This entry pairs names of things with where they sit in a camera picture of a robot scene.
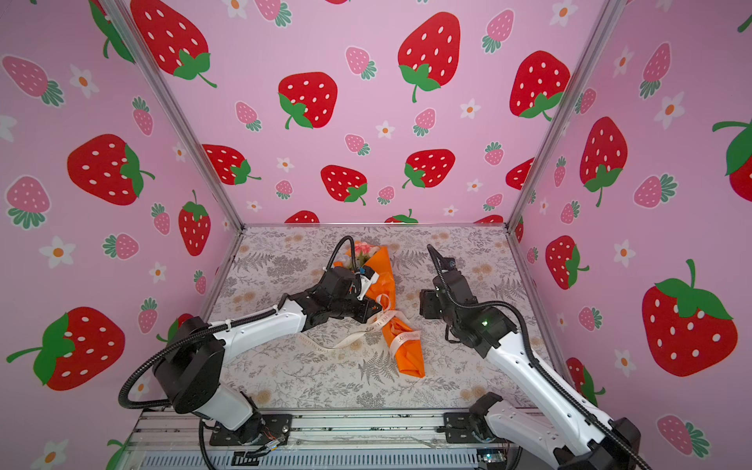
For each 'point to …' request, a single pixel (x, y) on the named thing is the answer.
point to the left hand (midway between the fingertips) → (383, 307)
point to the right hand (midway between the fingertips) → (427, 294)
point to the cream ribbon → (373, 326)
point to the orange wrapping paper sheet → (409, 356)
